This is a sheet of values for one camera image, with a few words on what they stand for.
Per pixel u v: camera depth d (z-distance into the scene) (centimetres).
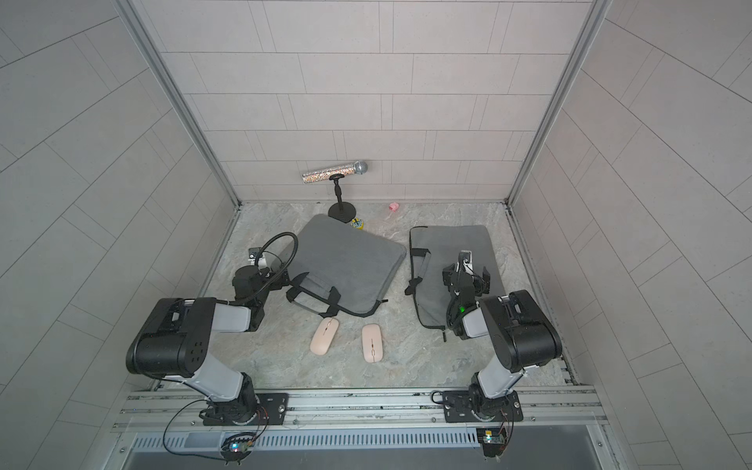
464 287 72
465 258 79
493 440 68
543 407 73
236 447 64
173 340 45
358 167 96
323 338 81
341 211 111
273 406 71
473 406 64
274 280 70
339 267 94
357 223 108
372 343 80
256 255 77
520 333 46
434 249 101
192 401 72
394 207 114
